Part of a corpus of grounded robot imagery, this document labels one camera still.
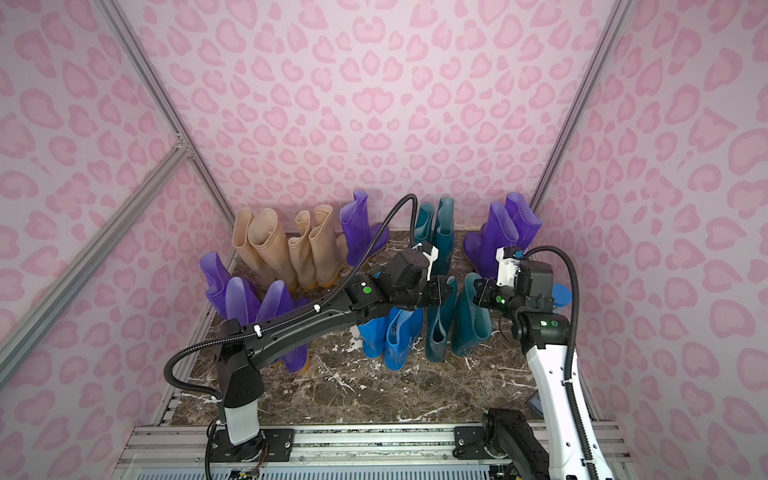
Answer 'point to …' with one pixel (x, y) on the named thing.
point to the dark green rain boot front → (443, 237)
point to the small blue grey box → (535, 404)
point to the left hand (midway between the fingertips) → (461, 294)
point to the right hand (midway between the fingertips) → (475, 281)
